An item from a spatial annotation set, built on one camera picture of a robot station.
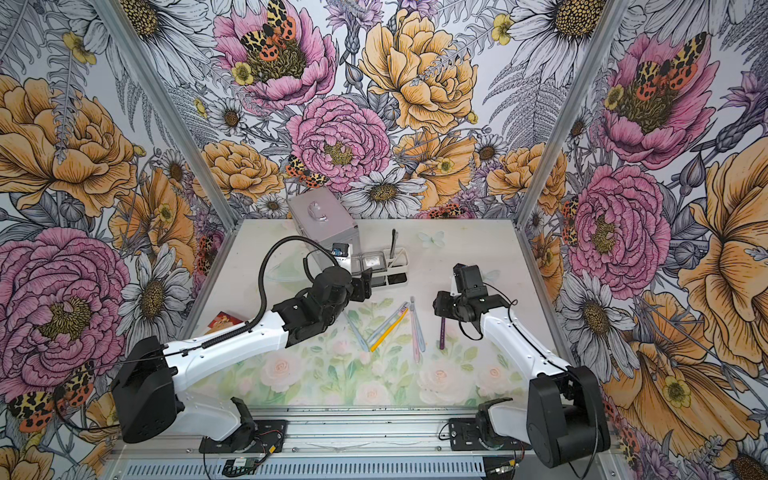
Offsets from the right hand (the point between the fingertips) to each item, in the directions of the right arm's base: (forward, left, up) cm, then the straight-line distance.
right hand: (439, 311), depth 87 cm
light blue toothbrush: (-2, +24, -8) cm, 26 cm away
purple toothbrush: (-3, -1, -9) cm, 9 cm away
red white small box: (+1, +64, -3) cm, 64 cm away
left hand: (+5, +22, +12) cm, 26 cm away
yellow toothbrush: (-1, +15, -8) cm, 17 cm away
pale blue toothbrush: (+1, +6, -9) cm, 10 cm away
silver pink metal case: (+33, +36, +8) cm, 50 cm away
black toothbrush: (+22, +12, +9) cm, 27 cm away
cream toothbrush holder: (+15, +14, +1) cm, 21 cm away
